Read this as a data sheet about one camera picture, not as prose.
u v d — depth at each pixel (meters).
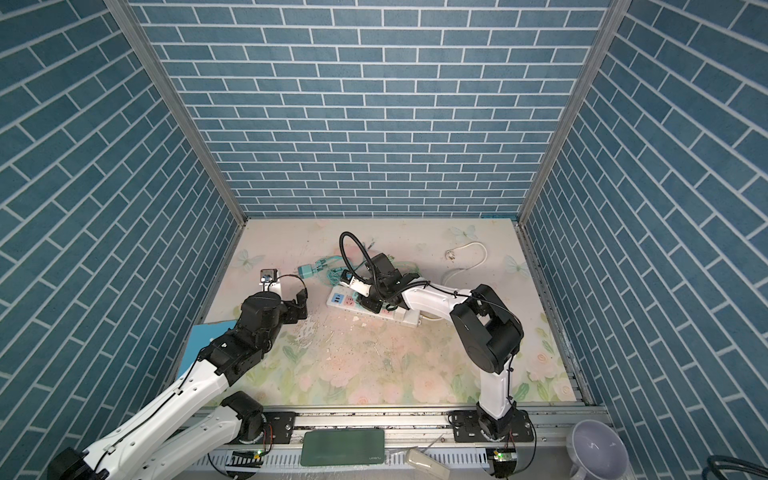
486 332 0.50
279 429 0.74
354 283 0.80
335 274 1.00
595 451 0.71
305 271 1.02
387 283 0.72
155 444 0.44
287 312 0.60
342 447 0.71
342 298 0.94
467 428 0.74
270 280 0.66
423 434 0.74
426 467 0.68
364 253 0.71
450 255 1.08
